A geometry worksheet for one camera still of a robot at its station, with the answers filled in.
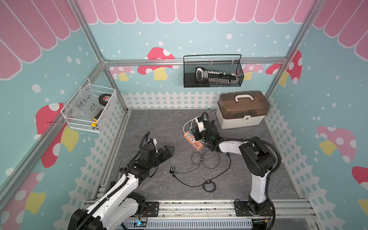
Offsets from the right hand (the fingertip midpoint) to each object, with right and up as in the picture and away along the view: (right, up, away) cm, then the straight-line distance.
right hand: (192, 128), depth 96 cm
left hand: (-13, -14, -13) cm, 23 cm away
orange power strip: (-1, -7, +3) cm, 8 cm away
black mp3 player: (-13, -25, -8) cm, 29 cm away
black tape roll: (-50, +18, -16) cm, 55 cm away
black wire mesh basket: (-2, +42, +1) cm, 42 cm away
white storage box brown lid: (+32, +13, -4) cm, 34 cm away
